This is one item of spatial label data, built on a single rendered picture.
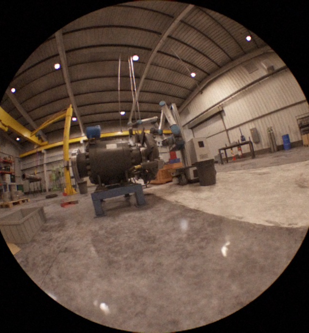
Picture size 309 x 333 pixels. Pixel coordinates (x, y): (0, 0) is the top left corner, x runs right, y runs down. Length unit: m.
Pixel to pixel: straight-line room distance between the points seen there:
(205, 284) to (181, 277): 0.08
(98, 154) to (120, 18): 7.70
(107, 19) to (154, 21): 2.60
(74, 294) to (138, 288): 0.24
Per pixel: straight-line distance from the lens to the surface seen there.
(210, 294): 0.38
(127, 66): 9.31
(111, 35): 8.32
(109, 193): 1.07
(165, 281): 0.41
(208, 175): 1.51
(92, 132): 1.30
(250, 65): 10.88
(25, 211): 1.64
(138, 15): 7.90
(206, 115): 10.54
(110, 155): 1.20
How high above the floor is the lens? 0.36
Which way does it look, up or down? 2 degrees up
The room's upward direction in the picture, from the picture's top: 10 degrees counter-clockwise
